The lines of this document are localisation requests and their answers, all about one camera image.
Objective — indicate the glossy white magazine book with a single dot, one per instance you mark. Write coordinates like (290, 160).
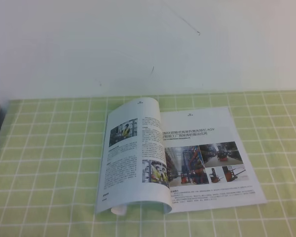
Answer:
(184, 160)

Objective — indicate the green checkered tablecloth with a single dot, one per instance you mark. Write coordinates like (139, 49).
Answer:
(50, 156)

